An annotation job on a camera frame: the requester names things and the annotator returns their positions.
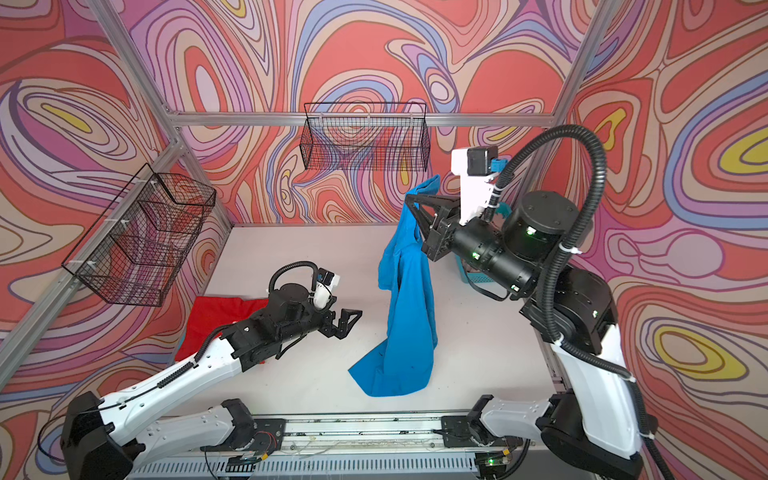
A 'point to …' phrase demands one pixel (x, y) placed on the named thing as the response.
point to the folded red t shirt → (206, 314)
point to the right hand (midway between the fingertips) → (411, 210)
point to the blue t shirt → (400, 364)
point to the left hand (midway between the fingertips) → (354, 305)
